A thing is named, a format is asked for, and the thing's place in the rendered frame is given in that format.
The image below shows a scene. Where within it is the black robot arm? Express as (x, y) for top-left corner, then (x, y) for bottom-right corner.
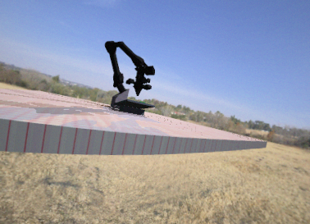
(104, 41), (155, 93)

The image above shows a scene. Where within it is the grey switch panel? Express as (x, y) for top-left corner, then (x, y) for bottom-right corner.
(114, 99), (155, 115)

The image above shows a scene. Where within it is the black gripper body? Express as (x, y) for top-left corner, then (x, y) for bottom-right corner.
(125, 74), (152, 90)

